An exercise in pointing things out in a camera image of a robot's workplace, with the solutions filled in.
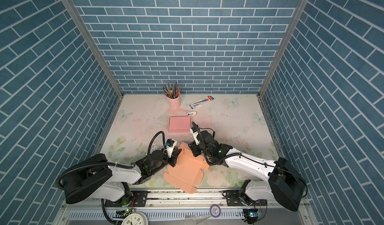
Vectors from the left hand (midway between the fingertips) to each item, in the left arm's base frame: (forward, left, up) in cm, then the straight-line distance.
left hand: (181, 150), depth 84 cm
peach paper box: (-10, -4, -6) cm, 12 cm away
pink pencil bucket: (+37, +7, -1) cm, 38 cm away
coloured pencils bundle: (+43, +8, +5) cm, 44 cm away
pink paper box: (+20, +2, -3) cm, 20 cm away
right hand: (+2, -5, +6) cm, 8 cm away
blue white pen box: (+42, -13, -4) cm, 44 cm away
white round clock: (-30, +18, -2) cm, 36 cm away
